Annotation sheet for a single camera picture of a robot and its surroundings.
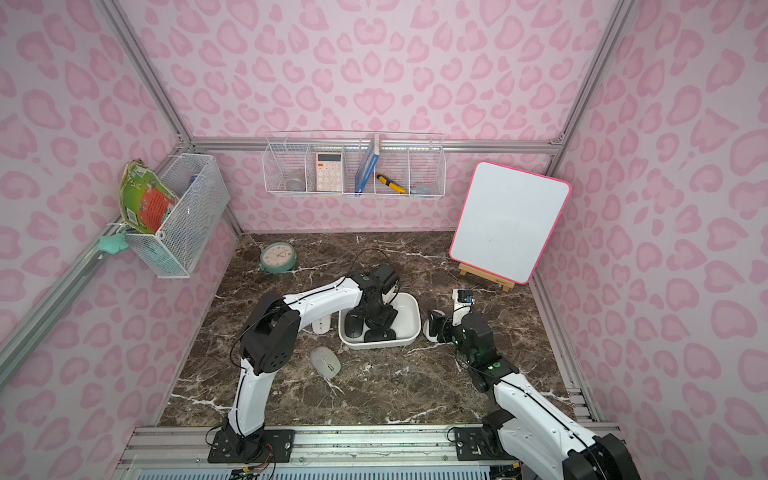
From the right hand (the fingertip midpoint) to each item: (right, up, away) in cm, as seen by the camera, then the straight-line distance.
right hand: (440, 309), depth 84 cm
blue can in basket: (-72, +37, +4) cm, 81 cm away
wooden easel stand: (+24, +5, +15) cm, 29 cm away
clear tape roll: (-45, +38, +14) cm, 60 cm away
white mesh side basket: (-65, +16, -12) cm, 68 cm away
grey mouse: (-32, -15, 0) cm, 35 cm away
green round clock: (-55, +14, +27) cm, 63 cm away
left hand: (-17, -3, +12) cm, 21 cm away
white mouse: (-3, -4, -5) cm, 7 cm away
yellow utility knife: (-14, +38, +14) cm, 43 cm away
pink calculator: (-33, +42, +11) cm, 55 cm away
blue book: (-21, +41, +6) cm, 47 cm away
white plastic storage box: (-9, -7, +9) cm, 14 cm away
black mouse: (-25, -6, +9) cm, 27 cm away
